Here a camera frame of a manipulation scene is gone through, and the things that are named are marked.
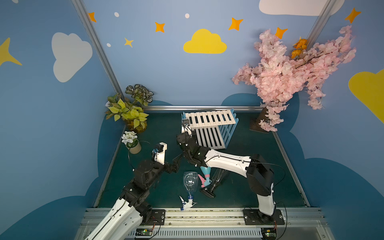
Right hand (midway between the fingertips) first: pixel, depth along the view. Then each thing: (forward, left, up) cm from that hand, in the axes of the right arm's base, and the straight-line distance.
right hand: (185, 127), depth 82 cm
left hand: (-15, +5, 0) cm, 16 cm away
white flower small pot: (-2, +35, -11) cm, 37 cm away
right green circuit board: (-44, -44, -26) cm, 67 cm away
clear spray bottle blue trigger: (-24, -4, -16) cm, 30 cm away
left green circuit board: (-47, +17, -25) cm, 56 cm away
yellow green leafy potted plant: (+20, +40, -6) cm, 45 cm away
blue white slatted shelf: (+18, -18, -24) cm, 35 cm away
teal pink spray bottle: (-22, -13, -21) cm, 33 cm away
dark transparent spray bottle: (-19, -19, -19) cm, 33 cm away
